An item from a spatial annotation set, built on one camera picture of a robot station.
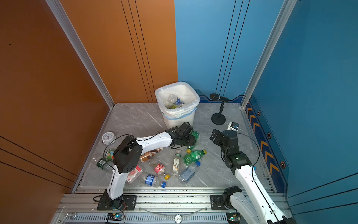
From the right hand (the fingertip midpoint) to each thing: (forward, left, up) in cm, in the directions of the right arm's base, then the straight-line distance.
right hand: (218, 133), depth 79 cm
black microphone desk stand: (+25, -8, -17) cm, 32 cm away
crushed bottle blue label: (-22, +38, -14) cm, 46 cm away
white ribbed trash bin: (+11, +29, -5) cm, 31 cm away
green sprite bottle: (-7, +14, -14) cm, 21 cm away
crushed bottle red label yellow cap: (-16, +34, -13) cm, 40 cm away
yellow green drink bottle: (+28, +27, -6) cm, 39 cm away
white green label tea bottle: (-7, +24, -16) cm, 30 cm away
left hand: (+4, +13, -14) cm, 20 cm away
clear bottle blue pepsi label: (+26, +27, +4) cm, 38 cm away
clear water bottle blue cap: (-18, +17, -14) cm, 29 cm away
